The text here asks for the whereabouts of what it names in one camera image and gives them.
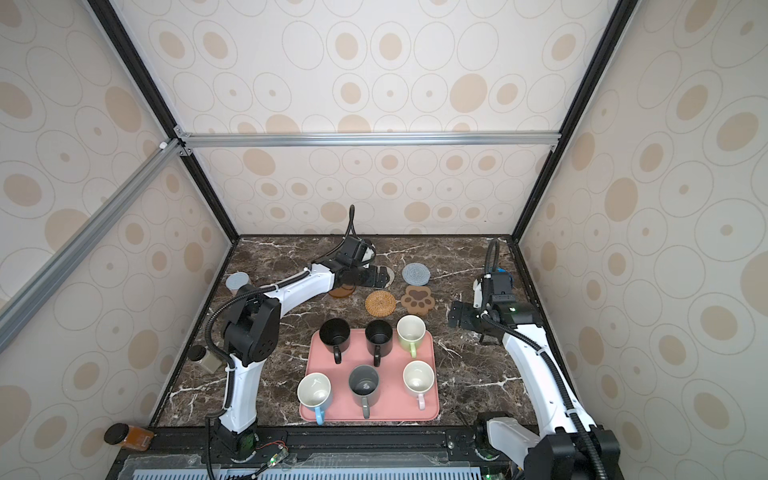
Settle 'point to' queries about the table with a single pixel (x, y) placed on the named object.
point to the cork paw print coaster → (418, 300)
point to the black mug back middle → (379, 338)
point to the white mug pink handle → (419, 377)
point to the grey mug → (364, 382)
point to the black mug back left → (335, 334)
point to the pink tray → (400, 388)
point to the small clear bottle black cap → (200, 354)
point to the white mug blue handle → (314, 390)
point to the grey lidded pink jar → (236, 280)
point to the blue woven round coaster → (416, 274)
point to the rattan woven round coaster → (380, 303)
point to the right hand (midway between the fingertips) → (468, 317)
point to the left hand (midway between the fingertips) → (387, 272)
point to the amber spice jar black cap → (129, 436)
